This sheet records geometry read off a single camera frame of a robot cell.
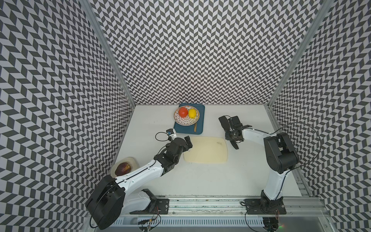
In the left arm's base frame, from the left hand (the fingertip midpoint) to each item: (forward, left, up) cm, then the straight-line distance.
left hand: (183, 140), depth 84 cm
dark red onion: (-14, +34, -6) cm, 38 cm away
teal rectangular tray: (+15, -4, -10) cm, 18 cm away
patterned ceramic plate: (+23, -1, -12) cm, 26 cm away
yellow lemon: (+27, -5, -7) cm, 29 cm away
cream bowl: (-10, +30, -10) cm, 34 cm away
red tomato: (+29, +2, -7) cm, 30 cm away
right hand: (+9, -31, -12) cm, 35 cm away
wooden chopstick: (+18, -7, -12) cm, 23 cm away
